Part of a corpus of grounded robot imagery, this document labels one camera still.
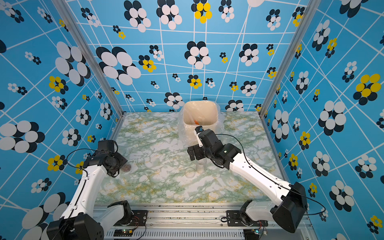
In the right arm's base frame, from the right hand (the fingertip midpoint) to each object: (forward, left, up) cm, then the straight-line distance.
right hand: (197, 147), depth 76 cm
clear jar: (-6, +41, -13) cm, 43 cm away
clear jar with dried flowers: (0, -2, -20) cm, 20 cm away
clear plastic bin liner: (+7, +5, -2) cm, 8 cm away
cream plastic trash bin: (+27, -1, -2) cm, 27 cm away
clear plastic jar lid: (-5, +5, -20) cm, 22 cm away
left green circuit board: (-35, +36, -23) cm, 55 cm away
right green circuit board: (-35, -26, -21) cm, 48 cm away
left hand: (-4, +41, -8) cm, 42 cm away
